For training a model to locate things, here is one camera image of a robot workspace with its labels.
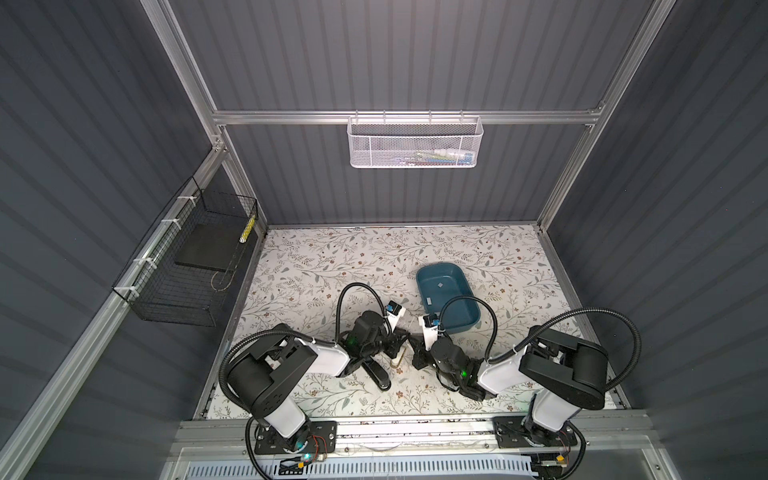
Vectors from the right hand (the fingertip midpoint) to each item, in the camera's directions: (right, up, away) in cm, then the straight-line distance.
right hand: (410, 343), depth 87 cm
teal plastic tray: (+12, +17, +16) cm, 26 cm away
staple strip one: (+11, +15, +15) cm, 24 cm away
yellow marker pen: (-45, +33, -6) cm, 57 cm away
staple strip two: (+7, +11, +12) cm, 18 cm away
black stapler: (-9, -6, -7) cm, 13 cm away
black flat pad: (-51, +28, -11) cm, 60 cm away
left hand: (0, +2, +1) cm, 3 cm away
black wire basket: (-57, +22, -14) cm, 63 cm away
